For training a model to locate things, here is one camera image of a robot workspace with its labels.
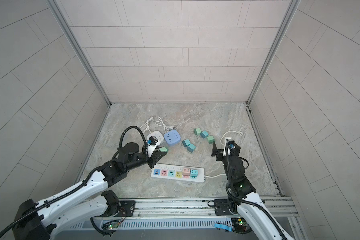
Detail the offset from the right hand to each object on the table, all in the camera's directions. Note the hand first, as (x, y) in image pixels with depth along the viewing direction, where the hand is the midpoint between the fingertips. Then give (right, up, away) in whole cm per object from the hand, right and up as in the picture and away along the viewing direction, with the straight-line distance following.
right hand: (220, 141), depth 78 cm
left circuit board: (-50, -34, -14) cm, 62 cm away
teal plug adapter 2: (-19, -3, +15) cm, 24 cm away
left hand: (-27, -3, -6) cm, 28 cm away
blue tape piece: (-2, -36, -13) cm, 38 cm away
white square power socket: (-37, -1, +20) cm, 41 cm away
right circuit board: (+7, -37, -10) cm, 39 cm away
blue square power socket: (-27, 0, +16) cm, 31 cm away
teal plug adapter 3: (-15, -6, +13) cm, 21 cm away
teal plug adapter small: (-14, -16, -2) cm, 22 cm away
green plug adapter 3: (-3, -2, +16) cm, 16 cm away
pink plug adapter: (-18, -16, -1) cm, 25 cm away
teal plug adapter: (-7, +2, +18) cm, 19 cm away
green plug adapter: (-29, -2, -8) cm, 30 cm away
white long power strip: (-25, -18, +2) cm, 31 cm away
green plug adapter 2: (-11, +3, +20) cm, 23 cm away
